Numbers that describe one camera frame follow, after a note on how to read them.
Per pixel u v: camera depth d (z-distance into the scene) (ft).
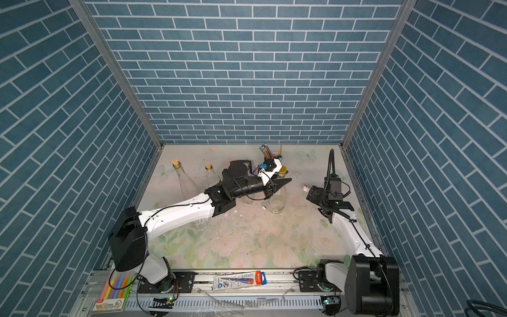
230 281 2.42
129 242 1.38
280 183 2.17
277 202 2.94
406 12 2.33
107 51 2.65
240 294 2.37
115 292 2.32
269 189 1.98
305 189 2.91
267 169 1.85
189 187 2.71
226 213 1.93
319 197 2.58
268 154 3.21
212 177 2.65
